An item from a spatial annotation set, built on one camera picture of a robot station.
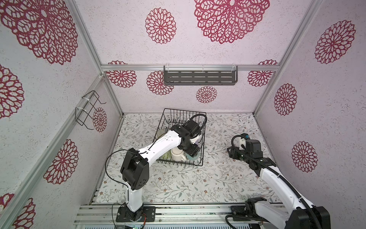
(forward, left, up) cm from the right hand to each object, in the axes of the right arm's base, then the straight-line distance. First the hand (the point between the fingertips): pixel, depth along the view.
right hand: (232, 147), depth 84 cm
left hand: (-4, +25, -1) cm, 25 cm away
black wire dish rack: (+32, +40, -8) cm, 51 cm away
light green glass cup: (-1, +39, -10) cm, 41 cm away
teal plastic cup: (-10, +25, +4) cm, 27 cm away
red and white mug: (-4, +32, -3) cm, 33 cm away
